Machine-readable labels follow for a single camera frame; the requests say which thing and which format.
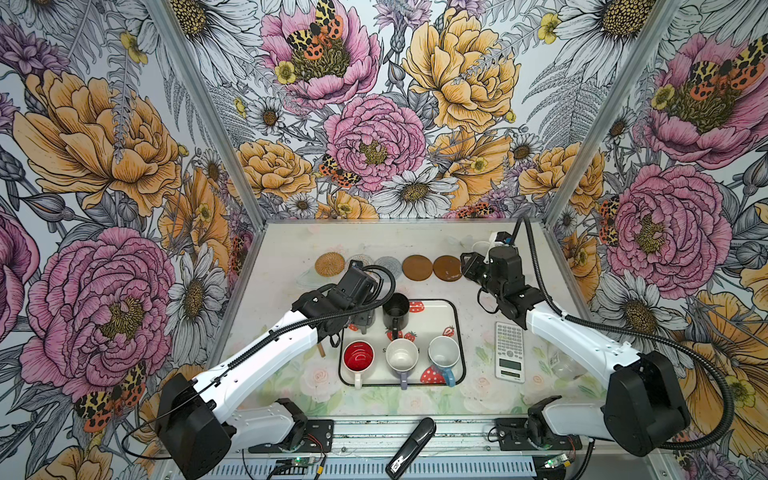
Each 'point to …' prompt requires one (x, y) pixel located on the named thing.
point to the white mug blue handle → (444, 351)
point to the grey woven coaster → (390, 263)
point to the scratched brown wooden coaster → (447, 268)
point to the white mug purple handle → (402, 355)
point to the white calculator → (509, 352)
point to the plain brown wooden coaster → (417, 267)
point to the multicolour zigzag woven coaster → (365, 259)
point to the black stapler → (408, 453)
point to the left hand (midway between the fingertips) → (352, 312)
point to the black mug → (396, 312)
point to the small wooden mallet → (321, 350)
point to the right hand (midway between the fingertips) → (463, 264)
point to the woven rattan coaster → (329, 264)
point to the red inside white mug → (358, 356)
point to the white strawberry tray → (428, 319)
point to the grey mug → (363, 320)
